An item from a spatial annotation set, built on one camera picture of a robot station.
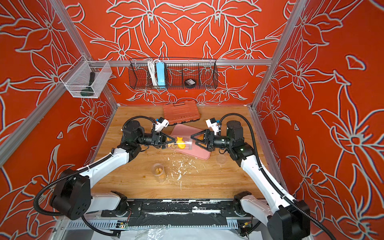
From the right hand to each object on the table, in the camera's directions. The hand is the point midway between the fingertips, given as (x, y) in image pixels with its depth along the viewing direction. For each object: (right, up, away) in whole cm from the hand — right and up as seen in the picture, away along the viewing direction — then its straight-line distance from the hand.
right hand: (194, 140), depth 66 cm
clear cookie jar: (-5, -1, +2) cm, 6 cm away
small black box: (-2, +33, +29) cm, 44 cm away
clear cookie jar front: (-19, -19, +12) cm, 29 cm away
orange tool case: (-9, +14, +41) cm, 44 cm away
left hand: (-9, -2, 0) cm, 10 cm away
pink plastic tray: (-6, +1, +41) cm, 42 cm away
